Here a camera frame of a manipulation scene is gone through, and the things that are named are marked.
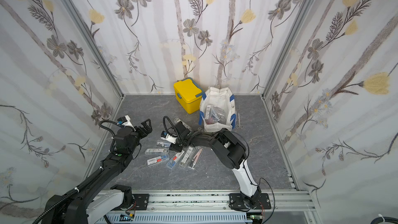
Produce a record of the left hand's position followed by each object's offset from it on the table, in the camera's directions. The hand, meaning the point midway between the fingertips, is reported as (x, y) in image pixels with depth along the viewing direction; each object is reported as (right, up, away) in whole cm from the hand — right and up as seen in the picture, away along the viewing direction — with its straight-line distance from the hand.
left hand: (145, 121), depth 83 cm
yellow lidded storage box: (+22, +17, +19) cm, 33 cm away
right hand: (+13, -12, +10) cm, 20 cm away
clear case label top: (+43, +4, +18) cm, 47 cm away
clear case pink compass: (+27, -21, +5) cm, 35 cm away
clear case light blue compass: (+7, -14, +10) cm, 19 cm away
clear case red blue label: (+15, -22, +3) cm, 27 cm away
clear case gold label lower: (+4, -18, +5) cm, 19 cm away
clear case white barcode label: (+22, -21, +5) cm, 31 cm away
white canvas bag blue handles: (+45, +14, +16) cm, 50 cm away
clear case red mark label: (+5, -22, +3) cm, 23 cm away
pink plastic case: (+36, -1, +12) cm, 38 cm away
